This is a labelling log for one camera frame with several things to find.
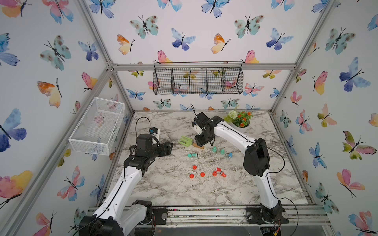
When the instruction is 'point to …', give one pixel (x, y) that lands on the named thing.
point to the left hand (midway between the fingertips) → (168, 143)
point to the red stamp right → (223, 175)
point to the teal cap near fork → (189, 155)
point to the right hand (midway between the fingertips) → (200, 141)
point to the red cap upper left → (194, 167)
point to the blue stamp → (230, 155)
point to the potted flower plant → (240, 119)
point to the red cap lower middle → (202, 174)
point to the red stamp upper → (218, 169)
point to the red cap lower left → (191, 175)
